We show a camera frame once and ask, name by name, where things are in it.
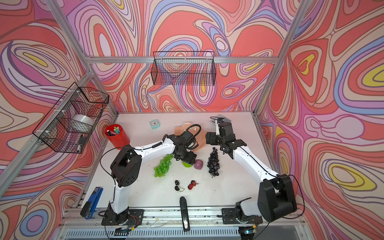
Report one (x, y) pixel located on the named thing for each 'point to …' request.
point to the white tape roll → (86, 119)
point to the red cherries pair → (193, 183)
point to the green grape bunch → (162, 169)
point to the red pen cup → (116, 134)
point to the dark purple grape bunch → (213, 163)
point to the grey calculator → (220, 116)
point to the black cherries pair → (177, 188)
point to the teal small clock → (155, 124)
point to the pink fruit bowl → (179, 130)
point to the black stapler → (184, 214)
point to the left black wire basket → (69, 123)
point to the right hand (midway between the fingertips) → (213, 138)
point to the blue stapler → (88, 207)
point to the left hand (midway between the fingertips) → (191, 159)
